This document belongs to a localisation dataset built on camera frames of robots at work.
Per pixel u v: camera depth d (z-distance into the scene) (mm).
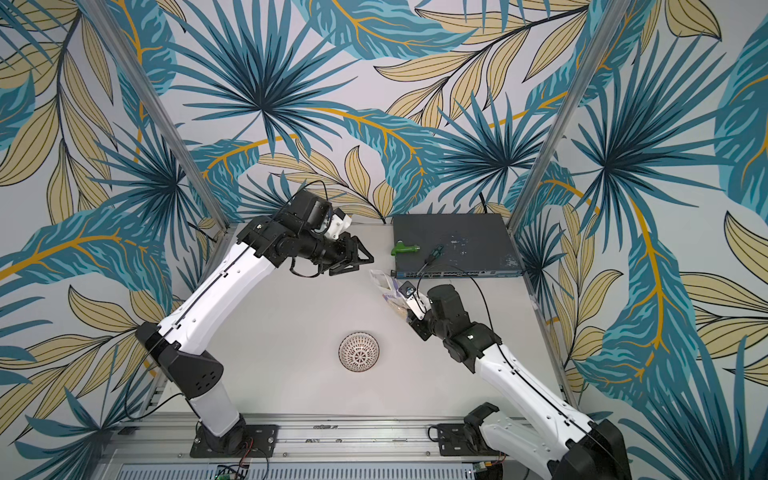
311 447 733
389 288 707
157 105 838
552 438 406
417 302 663
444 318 589
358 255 632
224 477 709
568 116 860
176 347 419
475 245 1103
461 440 733
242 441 679
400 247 1061
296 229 530
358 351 872
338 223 674
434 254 1034
